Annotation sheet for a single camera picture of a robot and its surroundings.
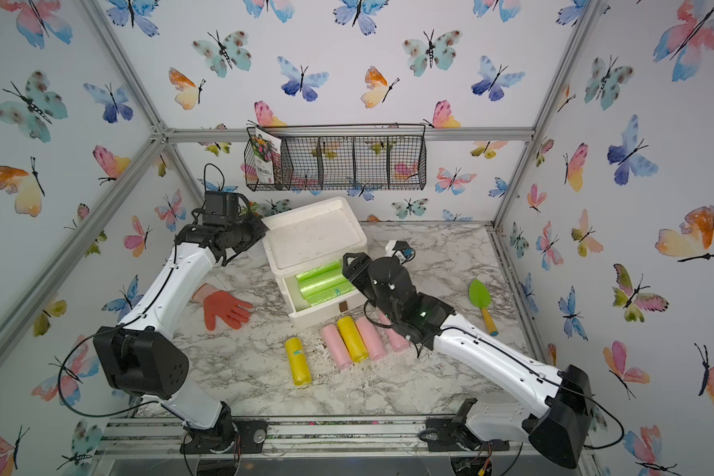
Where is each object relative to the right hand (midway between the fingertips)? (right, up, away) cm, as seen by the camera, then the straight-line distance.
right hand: (348, 260), depth 69 cm
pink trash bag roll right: (+13, -24, +19) cm, 33 cm away
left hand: (-23, +10, +15) cm, 29 cm away
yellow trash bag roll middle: (0, -23, +18) cm, 29 cm away
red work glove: (-43, -15, +27) cm, 52 cm away
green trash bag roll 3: (-6, -9, +10) cm, 14 cm away
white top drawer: (-13, -11, +4) cm, 17 cm away
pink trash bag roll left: (-5, -25, +17) cm, 31 cm away
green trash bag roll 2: (-8, -6, +12) cm, 15 cm away
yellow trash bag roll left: (-15, -29, +15) cm, 36 cm away
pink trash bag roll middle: (+6, -24, +18) cm, 31 cm away
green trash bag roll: (-9, -4, +13) cm, 16 cm away
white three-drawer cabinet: (-13, +3, +14) cm, 19 cm away
